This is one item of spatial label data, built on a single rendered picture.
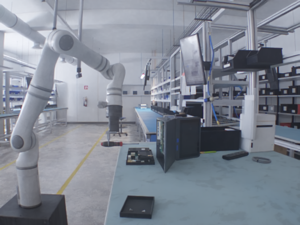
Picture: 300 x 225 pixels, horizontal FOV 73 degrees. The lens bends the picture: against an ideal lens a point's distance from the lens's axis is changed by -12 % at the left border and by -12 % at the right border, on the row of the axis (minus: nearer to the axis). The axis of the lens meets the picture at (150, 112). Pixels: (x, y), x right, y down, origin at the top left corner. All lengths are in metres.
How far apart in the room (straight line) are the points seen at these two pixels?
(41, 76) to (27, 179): 0.41
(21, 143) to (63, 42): 0.42
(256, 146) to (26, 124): 1.15
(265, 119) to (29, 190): 1.23
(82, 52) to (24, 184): 0.58
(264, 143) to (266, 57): 0.49
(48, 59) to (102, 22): 5.58
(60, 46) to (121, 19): 5.63
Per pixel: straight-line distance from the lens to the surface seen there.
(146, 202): 0.68
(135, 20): 6.46
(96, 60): 0.98
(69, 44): 0.89
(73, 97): 12.58
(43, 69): 0.92
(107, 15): 6.54
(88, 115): 12.44
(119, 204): 0.67
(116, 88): 1.04
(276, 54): 1.21
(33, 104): 0.91
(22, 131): 0.94
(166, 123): 0.90
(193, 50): 2.33
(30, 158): 1.00
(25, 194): 1.02
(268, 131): 1.38
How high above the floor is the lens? 1.29
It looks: 3 degrees down
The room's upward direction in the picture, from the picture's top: straight up
